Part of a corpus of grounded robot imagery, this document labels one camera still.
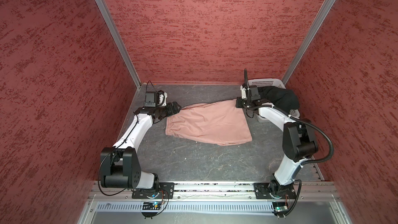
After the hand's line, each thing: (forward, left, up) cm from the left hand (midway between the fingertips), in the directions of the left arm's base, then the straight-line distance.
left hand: (175, 112), depth 87 cm
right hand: (+10, -38, -4) cm, 39 cm away
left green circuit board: (-43, +8, -16) cm, 47 cm away
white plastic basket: (+33, -68, -7) cm, 76 cm away
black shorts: (+8, -66, +3) cm, 66 cm away
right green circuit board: (-43, -53, -15) cm, 70 cm away
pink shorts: (+1, -26, -13) cm, 29 cm away
